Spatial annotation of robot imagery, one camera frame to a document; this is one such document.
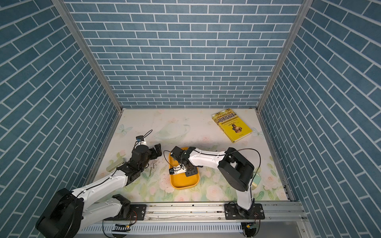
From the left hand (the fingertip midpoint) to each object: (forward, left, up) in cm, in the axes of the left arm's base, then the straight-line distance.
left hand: (158, 146), depth 87 cm
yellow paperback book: (+20, -50, -6) cm, 54 cm away
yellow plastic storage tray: (-17, -14, -9) cm, 24 cm away
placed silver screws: (-9, +5, -11) cm, 15 cm away
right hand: (-8, -20, -10) cm, 24 cm away
